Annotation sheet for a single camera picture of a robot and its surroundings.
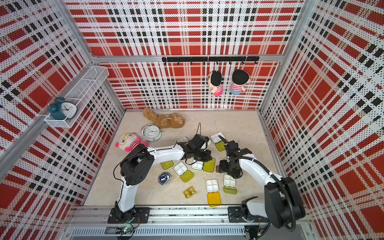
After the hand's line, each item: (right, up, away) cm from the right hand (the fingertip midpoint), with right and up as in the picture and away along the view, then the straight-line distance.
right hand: (226, 172), depth 84 cm
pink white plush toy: (-61, +16, +10) cm, 64 cm away
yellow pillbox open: (-8, -12, -4) cm, 15 cm away
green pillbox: (-2, +14, +18) cm, 22 cm away
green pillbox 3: (-27, 0, +5) cm, 27 cm away
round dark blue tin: (-36, -4, +1) cm, 36 cm away
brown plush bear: (-33, +30, +18) cm, 48 cm away
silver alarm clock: (-49, +22, +18) cm, 57 cm away
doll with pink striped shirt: (-6, +57, +12) cm, 58 cm away
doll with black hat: (+10, +57, +9) cm, 59 cm away
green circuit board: (-52, -23, -14) cm, 59 cm away
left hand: (-7, +7, +6) cm, 12 cm away
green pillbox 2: (-10, +2, +7) cm, 12 cm away
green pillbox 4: (+1, -7, -1) cm, 7 cm away
